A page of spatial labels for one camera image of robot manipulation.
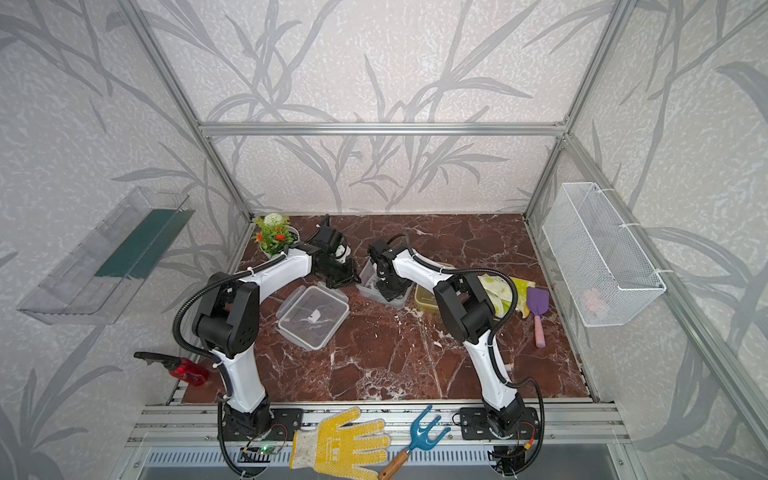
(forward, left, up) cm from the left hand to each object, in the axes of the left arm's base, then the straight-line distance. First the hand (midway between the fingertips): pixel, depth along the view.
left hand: (361, 279), depth 93 cm
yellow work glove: (-44, +2, -6) cm, 44 cm away
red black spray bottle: (-28, +42, 0) cm, 50 cm away
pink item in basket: (-15, -60, +14) cm, 64 cm away
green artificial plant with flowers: (+11, +28, +8) cm, 31 cm away
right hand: (0, -10, -7) cm, 12 cm away
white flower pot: (+18, +24, +4) cm, 30 cm away
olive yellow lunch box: (-5, -20, -1) cm, 21 cm away
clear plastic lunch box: (+1, -1, -5) cm, 5 cm away
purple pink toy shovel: (-3, -59, -9) cm, 60 cm away
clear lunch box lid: (-9, +16, -8) cm, 19 cm away
